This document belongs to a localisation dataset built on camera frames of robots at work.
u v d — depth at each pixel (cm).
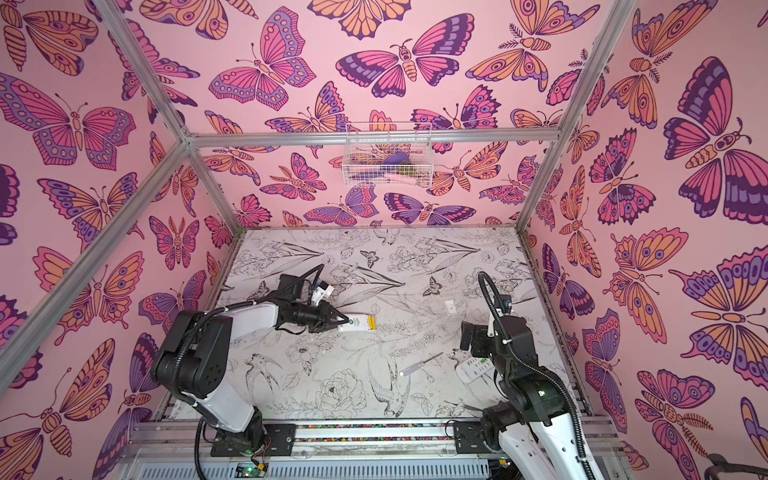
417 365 86
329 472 70
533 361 52
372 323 93
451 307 98
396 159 94
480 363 85
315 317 81
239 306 60
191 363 47
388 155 97
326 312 81
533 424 47
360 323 89
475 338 64
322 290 88
